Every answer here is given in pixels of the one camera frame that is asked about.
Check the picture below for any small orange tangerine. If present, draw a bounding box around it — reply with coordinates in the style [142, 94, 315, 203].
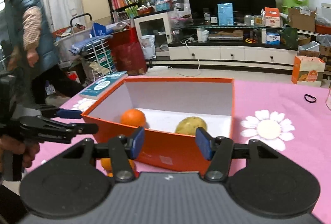
[100, 158, 112, 172]

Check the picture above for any large orange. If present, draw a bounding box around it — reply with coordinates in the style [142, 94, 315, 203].
[120, 109, 146, 127]

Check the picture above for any yellow-green mango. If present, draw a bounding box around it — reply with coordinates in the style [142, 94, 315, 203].
[175, 116, 207, 136]

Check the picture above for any operator left hand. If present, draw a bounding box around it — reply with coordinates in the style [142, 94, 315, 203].
[0, 135, 40, 172]

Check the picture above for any pink floral tablecloth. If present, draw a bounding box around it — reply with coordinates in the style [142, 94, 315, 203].
[24, 75, 331, 224]

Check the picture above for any teal book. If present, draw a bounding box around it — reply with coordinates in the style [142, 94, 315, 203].
[79, 72, 128, 100]

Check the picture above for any orange cardboard box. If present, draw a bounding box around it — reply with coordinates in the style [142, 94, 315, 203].
[82, 77, 235, 174]

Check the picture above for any person in blue vest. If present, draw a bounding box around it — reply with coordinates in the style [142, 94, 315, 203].
[5, 0, 59, 104]

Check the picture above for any red gift bag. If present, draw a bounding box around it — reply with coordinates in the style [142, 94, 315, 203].
[108, 27, 147, 76]

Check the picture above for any orange white fruit carton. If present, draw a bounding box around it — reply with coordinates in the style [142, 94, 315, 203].
[291, 56, 325, 87]

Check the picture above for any white glass-door cabinet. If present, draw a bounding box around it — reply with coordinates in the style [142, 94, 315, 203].
[133, 11, 173, 57]

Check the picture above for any blue card on stand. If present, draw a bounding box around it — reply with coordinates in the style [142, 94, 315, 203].
[218, 3, 234, 26]

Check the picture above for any orange medicine box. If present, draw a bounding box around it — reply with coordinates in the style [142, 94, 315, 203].
[261, 7, 281, 27]

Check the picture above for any brown cardboard box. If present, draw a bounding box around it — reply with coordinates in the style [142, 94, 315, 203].
[288, 8, 316, 32]

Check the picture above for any white wire cart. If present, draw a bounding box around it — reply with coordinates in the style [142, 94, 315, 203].
[70, 13, 116, 82]

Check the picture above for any black hair tie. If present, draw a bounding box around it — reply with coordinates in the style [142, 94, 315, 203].
[303, 93, 318, 104]

